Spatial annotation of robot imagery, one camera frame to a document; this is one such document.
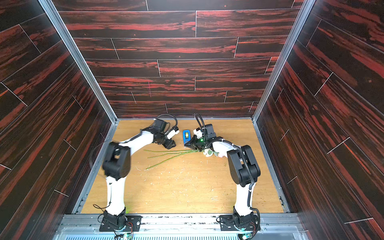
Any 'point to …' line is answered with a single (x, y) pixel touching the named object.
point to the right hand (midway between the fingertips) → (186, 143)
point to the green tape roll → (186, 134)
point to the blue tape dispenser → (185, 140)
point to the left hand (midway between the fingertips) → (173, 142)
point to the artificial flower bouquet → (207, 152)
